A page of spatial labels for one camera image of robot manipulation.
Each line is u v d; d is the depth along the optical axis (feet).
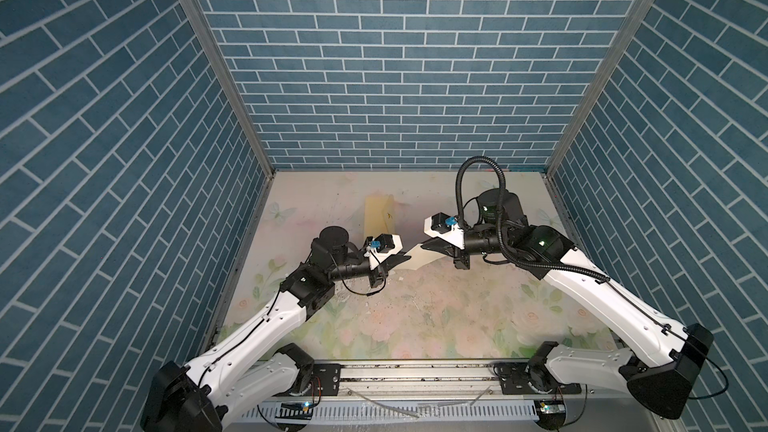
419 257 2.22
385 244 1.84
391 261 1.94
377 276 2.03
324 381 2.42
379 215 3.49
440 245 1.91
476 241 1.90
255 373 1.83
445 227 1.77
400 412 2.31
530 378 2.22
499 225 1.68
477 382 2.48
